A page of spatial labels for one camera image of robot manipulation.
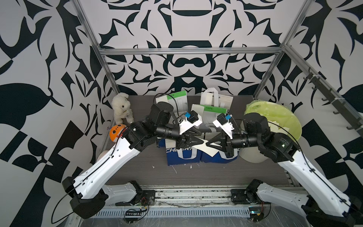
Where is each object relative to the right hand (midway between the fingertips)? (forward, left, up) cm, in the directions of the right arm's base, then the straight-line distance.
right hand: (207, 142), depth 57 cm
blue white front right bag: (+2, +3, -20) cm, 21 cm away
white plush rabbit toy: (+33, +49, -16) cm, 61 cm away
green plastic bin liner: (+19, -43, -9) cm, 48 cm away
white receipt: (-3, 0, -1) cm, 3 cm away
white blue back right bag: (+35, -7, -10) cm, 37 cm away
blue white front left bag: (+2, +14, -20) cm, 24 cm away
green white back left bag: (+35, +13, -13) cm, 39 cm away
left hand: (+2, +3, +3) cm, 5 cm away
